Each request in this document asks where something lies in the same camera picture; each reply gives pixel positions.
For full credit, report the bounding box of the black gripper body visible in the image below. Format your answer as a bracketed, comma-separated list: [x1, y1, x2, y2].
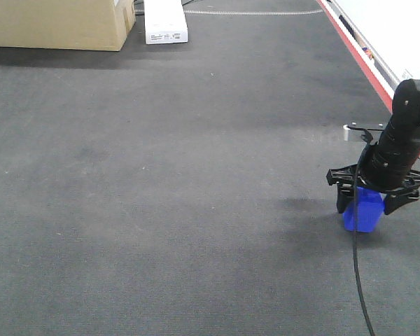
[327, 163, 420, 197]

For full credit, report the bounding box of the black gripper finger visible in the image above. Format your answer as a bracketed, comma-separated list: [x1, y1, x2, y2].
[335, 183, 355, 215]
[383, 190, 420, 216]

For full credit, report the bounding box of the small blue plastic box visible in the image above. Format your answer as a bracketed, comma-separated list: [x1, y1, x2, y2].
[342, 186, 386, 234]

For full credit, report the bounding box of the white carton box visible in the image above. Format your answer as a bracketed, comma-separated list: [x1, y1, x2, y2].
[143, 0, 189, 46]

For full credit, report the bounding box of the brown cardboard box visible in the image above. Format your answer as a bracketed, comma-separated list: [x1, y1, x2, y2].
[0, 0, 137, 53]

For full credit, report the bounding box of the black cable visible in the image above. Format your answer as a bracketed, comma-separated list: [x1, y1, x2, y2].
[351, 146, 377, 336]

